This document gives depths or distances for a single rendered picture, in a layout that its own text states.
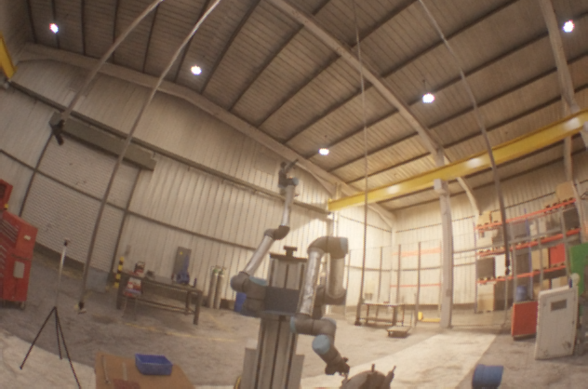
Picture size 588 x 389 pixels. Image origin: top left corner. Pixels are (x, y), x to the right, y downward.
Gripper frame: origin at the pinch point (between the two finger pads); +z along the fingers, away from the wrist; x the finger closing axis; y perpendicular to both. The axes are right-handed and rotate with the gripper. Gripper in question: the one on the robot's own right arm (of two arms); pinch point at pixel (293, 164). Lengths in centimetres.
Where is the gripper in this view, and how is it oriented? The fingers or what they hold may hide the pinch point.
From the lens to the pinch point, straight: 240.7
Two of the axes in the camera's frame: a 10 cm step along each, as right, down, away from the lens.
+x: -6.1, 6.2, -5.0
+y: 6.9, 7.2, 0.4
